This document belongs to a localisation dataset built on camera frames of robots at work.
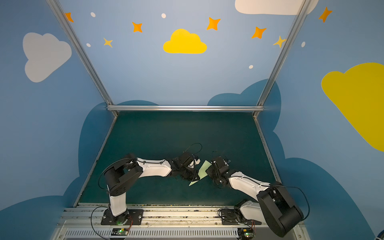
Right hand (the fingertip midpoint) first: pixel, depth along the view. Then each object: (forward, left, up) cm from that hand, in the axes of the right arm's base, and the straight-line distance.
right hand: (208, 170), depth 90 cm
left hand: (-6, +4, 0) cm, 8 cm away
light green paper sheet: (-2, +4, +1) cm, 4 cm away
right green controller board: (-30, -18, -2) cm, 35 cm away
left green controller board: (-33, +43, -1) cm, 55 cm away
